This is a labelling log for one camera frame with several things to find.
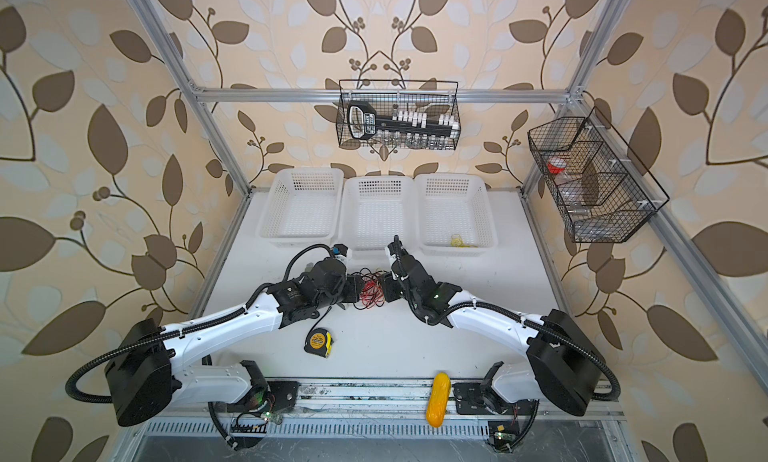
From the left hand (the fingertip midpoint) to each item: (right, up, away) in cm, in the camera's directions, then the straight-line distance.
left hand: (368, 282), depth 80 cm
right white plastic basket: (+30, +19, +32) cm, 48 cm away
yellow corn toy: (+18, -26, -9) cm, 33 cm away
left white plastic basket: (-29, +22, +35) cm, 51 cm away
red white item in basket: (+51, +32, 0) cm, 60 cm away
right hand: (+4, +1, +2) cm, 5 cm away
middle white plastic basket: (0, +21, +35) cm, 41 cm away
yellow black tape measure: (-14, -16, 0) cm, 21 cm away
